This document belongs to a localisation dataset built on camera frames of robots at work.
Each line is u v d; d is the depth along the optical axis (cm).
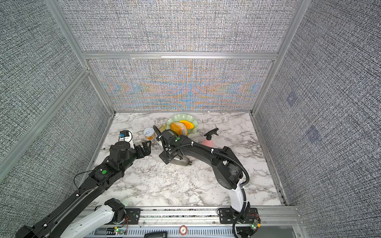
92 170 52
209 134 86
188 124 106
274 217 73
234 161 51
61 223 42
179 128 99
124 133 64
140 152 66
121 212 66
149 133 100
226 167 52
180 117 110
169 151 63
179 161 93
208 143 87
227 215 73
